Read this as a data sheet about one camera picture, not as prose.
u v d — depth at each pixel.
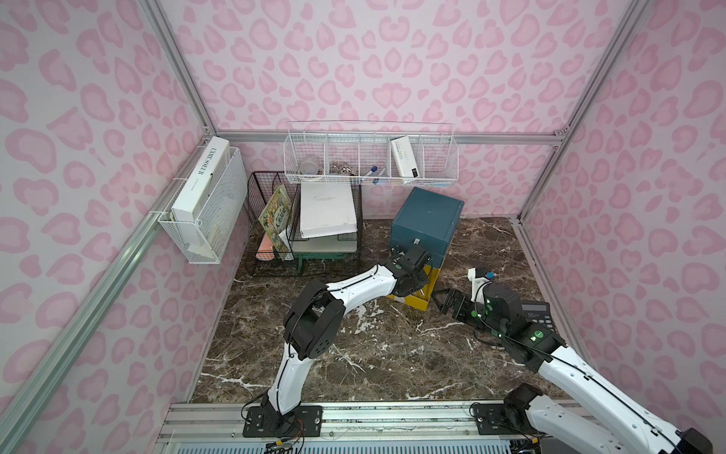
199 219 0.69
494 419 0.72
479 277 0.69
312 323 0.52
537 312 0.91
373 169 1.00
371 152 0.98
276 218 0.98
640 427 0.41
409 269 0.72
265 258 1.03
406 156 0.91
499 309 0.56
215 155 0.75
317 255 0.91
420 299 0.88
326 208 0.91
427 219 0.92
